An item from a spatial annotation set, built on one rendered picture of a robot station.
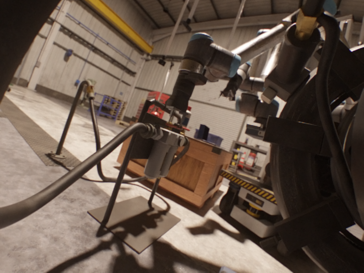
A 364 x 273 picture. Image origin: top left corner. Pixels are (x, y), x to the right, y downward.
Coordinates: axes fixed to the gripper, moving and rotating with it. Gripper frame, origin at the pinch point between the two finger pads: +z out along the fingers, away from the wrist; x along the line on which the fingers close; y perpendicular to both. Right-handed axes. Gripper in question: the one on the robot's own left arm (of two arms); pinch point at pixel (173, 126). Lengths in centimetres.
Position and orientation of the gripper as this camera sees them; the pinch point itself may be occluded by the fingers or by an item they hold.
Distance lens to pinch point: 64.4
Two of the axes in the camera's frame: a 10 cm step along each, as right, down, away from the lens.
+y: -5.6, -1.9, 8.1
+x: -7.6, -2.9, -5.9
